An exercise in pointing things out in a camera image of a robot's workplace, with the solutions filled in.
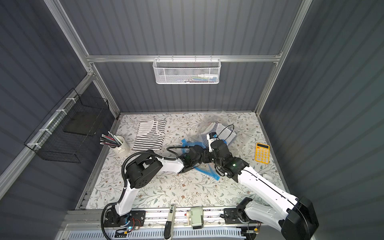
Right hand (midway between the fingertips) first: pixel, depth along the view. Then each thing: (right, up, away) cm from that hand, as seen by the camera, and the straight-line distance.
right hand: (204, 150), depth 78 cm
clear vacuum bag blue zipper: (-7, +5, +30) cm, 31 cm away
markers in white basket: (+1, +43, +14) cm, 45 cm away
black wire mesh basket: (-68, +12, -4) cm, 69 cm away
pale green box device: (-5, -31, -8) cm, 32 cm away
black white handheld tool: (-17, -34, -10) cm, 39 cm away
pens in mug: (-56, +3, +14) cm, 58 cm away
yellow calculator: (+39, -5, +18) cm, 43 cm away
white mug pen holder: (-49, -2, +12) cm, 51 cm away
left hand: (+6, -3, +13) cm, 15 cm away
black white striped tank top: (-37, +6, +27) cm, 47 cm away
